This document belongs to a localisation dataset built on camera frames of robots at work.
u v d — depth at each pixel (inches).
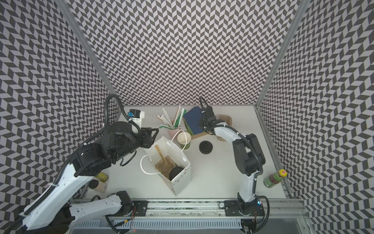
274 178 28.4
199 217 28.3
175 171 27.2
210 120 29.1
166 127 36.6
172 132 37.7
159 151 29.7
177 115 36.9
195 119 41.3
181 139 36.9
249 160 19.3
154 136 22.8
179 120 36.5
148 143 20.3
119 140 16.1
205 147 36.8
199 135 36.6
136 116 19.7
